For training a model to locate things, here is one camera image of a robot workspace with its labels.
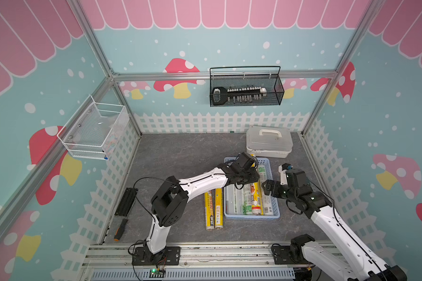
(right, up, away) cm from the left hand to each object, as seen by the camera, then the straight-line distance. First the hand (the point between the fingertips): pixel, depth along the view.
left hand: (257, 180), depth 84 cm
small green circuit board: (-46, -37, -11) cm, 60 cm away
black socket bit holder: (-18, +43, +5) cm, 46 cm away
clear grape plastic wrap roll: (-5, -10, +2) cm, 12 cm away
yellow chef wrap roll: (-23, -14, +1) cm, 27 cm away
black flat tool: (-66, -12, +4) cm, 67 cm away
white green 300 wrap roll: (-9, -9, +3) cm, 13 cm away
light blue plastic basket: (+8, 0, +10) cm, 13 cm away
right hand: (+5, -2, -3) cm, 6 cm away
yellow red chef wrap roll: (-19, -14, 0) cm, 23 cm away
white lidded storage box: (+11, +19, +17) cm, 28 cm away
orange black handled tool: (-64, -22, -5) cm, 68 cm away
